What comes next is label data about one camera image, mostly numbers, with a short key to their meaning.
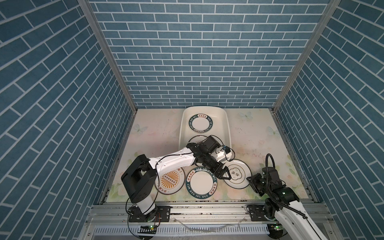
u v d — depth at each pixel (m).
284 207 0.54
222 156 0.72
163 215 0.73
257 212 0.74
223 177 0.67
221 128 1.09
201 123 1.09
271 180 0.64
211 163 0.68
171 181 0.84
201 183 0.82
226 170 0.67
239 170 0.89
